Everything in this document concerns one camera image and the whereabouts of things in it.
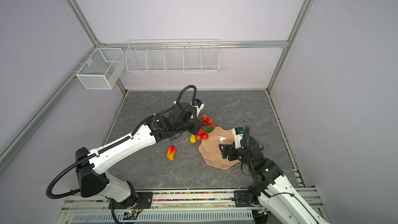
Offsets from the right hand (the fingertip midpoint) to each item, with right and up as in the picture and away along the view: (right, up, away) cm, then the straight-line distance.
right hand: (227, 145), depth 76 cm
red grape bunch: (-9, +9, +1) cm, 13 cm away
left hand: (-13, +11, -3) cm, 17 cm away
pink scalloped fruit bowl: (-8, -7, +13) cm, 17 cm away
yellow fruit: (-18, 0, +15) cm, 23 cm away
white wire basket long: (-32, +52, +23) cm, 65 cm away
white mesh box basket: (-76, +42, +20) cm, 89 cm away
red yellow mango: (-30, -6, +9) cm, 32 cm away
